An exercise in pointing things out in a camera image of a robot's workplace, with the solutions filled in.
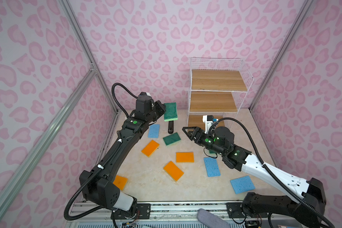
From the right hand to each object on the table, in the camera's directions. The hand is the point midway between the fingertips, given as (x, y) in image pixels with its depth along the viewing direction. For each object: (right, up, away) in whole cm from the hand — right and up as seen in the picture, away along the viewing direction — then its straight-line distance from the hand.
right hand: (185, 131), depth 66 cm
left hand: (-9, +15, +8) cm, 19 cm away
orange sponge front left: (-37, -31, +18) cm, 52 cm away
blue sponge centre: (+18, -23, +21) cm, 36 cm away
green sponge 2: (-7, +9, +6) cm, 13 cm away
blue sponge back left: (-21, -2, +41) cm, 46 cm away
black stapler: (-8, -1, +39) cm, 39 cm away
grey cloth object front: (+12, -43, +2) cm, 44 cm away
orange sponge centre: (+2, -19, +27) cm, 33 cm away
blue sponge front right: (+33, -31, +14) cm, 48 cm away
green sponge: (-7, -8, +35) cm, 36 cm away
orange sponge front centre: (-5, -26, +22) cm, 34 cm away
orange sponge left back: (-22, -14, +32) cm, 42 cm away
